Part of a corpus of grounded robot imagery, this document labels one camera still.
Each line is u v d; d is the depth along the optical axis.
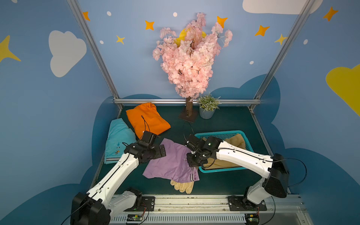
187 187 0.80
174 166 0.86
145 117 1.10
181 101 1.15
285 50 0.86
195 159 0.66
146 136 0.62
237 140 0.92
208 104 1.01
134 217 0.72
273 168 0.42
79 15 0.71
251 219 0.73
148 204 0.74
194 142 0.59
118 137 0.95
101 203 0.39
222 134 0.93
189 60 0.64
